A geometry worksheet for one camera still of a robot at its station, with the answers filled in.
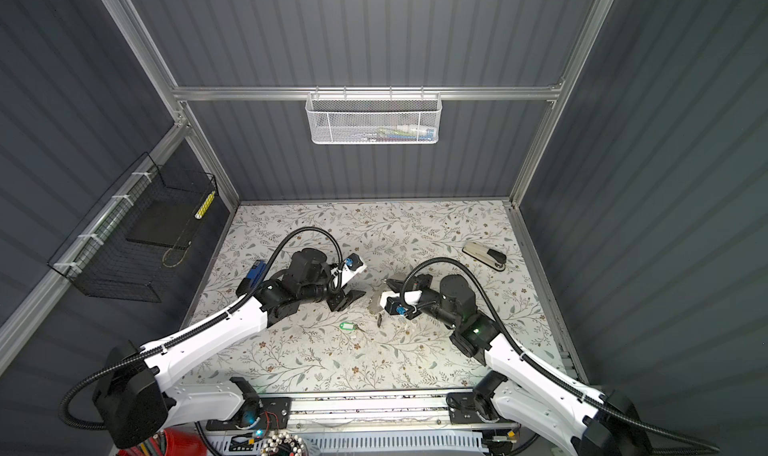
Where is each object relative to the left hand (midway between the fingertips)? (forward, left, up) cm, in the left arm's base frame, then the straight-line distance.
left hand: (358, 280), depth 79 cm
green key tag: (-5, +4, -18) cm, 19 cm away
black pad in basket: (+15, +50, +10) cm, 53 cm away
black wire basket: (-1, +55, +15) cm, 57 cm away
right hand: (-3, -10, +6) cm, 12 cm away
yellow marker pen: (+21, +42, +11) cm, 48 cm away
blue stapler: (+9, +36, -14) cm, 40 cm away
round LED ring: (-35, +16, 0) cm, 38 cm away
